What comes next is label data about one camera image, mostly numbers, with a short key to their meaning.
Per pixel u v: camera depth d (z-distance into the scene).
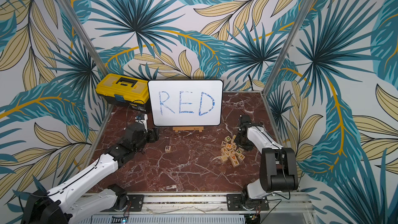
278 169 0.44
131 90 0.96
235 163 0.84
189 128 0.93
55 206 0.39
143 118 0.72
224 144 0.90
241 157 0.86
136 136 0.60
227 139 0.93
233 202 0.73
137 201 0.74
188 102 0.89
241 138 0.77
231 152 0.88
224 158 0.86
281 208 0.73
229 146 0.90
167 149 0.88
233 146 0.90
